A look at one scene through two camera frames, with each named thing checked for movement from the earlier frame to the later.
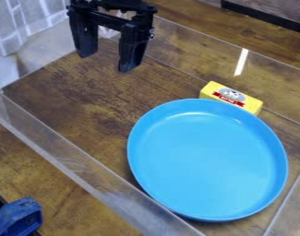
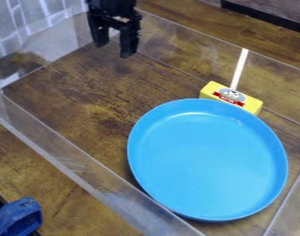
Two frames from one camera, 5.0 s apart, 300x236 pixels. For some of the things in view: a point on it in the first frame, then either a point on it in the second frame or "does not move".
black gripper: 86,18 to 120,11
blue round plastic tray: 209,158 does not move
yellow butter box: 215,91 does not move
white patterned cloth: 31,29 does not move
